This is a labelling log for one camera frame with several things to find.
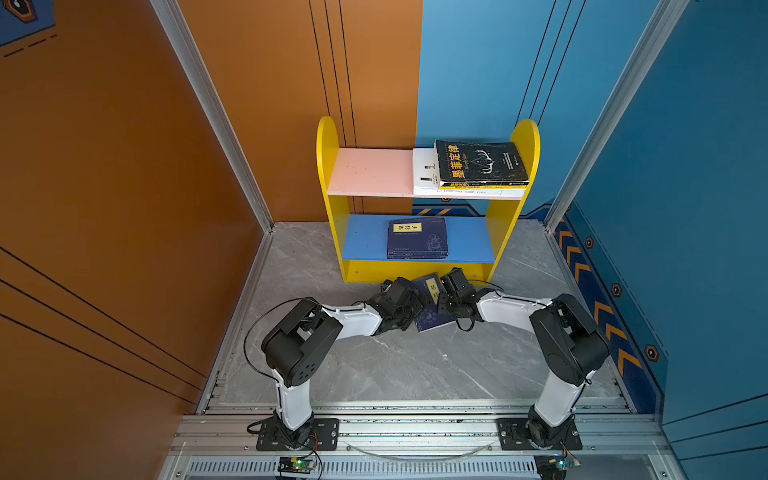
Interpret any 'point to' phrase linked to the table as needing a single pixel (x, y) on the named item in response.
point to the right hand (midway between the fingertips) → (438, 306)
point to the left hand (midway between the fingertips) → (430, 304)
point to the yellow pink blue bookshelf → (384, 231)
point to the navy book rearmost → (430, 317)
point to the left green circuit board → (291, 464)
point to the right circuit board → (552, 467)
